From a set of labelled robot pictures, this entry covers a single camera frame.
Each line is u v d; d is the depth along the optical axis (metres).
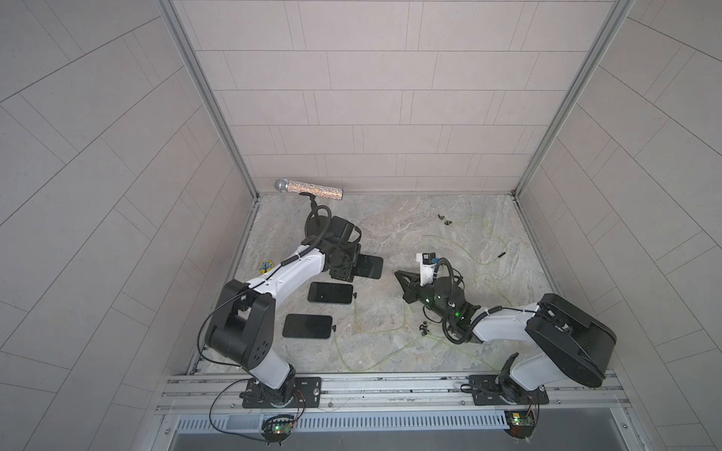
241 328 0.43
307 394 0.71
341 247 0.74
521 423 0.68
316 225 0.98
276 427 0.64
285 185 0.89
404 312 0.85
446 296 0.63
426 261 0.73
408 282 0.77
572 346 0.42
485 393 0.71
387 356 0.77
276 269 0.51
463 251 0.99
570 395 0.72
